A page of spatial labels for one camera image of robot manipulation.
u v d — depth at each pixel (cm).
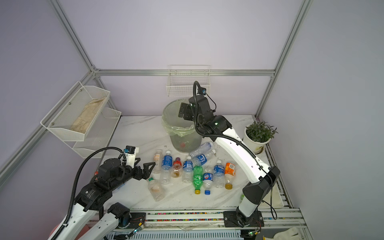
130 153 59
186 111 60
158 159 90
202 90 59
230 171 87
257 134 86
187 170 86
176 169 86
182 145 98
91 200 46
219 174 84
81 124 75
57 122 67
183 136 78
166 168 88
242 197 79
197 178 82
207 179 83
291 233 70
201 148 101
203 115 50
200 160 89
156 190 84
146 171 62
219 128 47
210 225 73
